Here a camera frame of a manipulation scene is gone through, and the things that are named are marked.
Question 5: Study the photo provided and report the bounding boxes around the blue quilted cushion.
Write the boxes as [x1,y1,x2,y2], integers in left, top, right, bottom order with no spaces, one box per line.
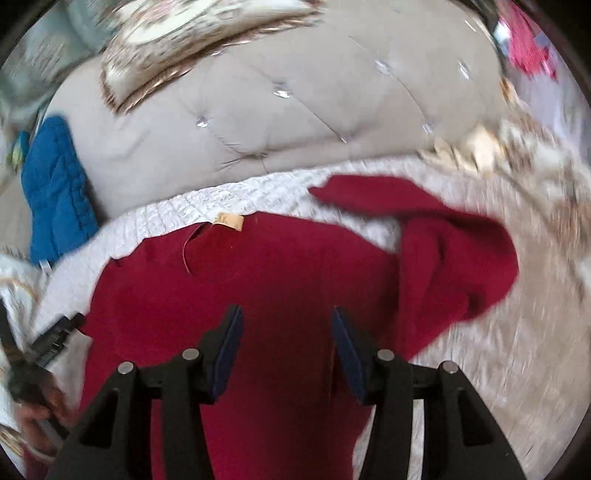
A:
[21,116,98,264]

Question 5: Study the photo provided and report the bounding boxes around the white quilted bedspread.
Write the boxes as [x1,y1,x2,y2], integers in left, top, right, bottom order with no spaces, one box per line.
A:
[32,157,590,479]

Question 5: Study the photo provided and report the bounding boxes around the dark red sweater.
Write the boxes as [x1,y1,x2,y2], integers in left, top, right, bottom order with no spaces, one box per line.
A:
[82,175,519,479]

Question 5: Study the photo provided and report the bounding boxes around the pink hanging clothes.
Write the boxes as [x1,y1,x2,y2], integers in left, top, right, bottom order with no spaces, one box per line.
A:
[502,1,557,81]

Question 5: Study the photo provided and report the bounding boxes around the floral cream duvet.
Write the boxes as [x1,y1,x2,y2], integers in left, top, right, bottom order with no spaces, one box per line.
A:
[461,78,591,296]

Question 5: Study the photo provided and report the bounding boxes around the small patterned side pillow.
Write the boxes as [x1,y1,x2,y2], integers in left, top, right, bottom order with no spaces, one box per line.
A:
[0,250,50,347]

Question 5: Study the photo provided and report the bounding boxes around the person's left hand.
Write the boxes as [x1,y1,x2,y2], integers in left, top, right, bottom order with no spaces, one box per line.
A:
[15,386,77,458]

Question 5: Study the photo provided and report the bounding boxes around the floral embroidered pillow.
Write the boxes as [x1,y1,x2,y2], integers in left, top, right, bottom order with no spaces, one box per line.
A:
[100,1,322,113]

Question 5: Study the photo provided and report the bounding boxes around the beige tufted headboard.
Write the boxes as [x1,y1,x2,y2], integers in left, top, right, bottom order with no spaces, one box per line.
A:
[48,1,506,218]

